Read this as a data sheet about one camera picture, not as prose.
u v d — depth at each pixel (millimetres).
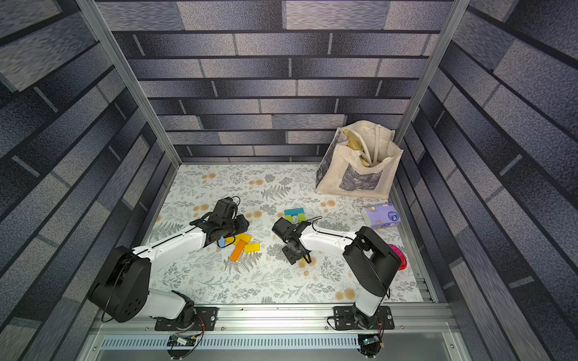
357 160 864
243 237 915
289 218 1017
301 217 986
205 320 735
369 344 722
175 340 712
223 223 697
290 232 680
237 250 895
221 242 726
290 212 1004
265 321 770
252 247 898
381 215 943
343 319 734
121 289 426
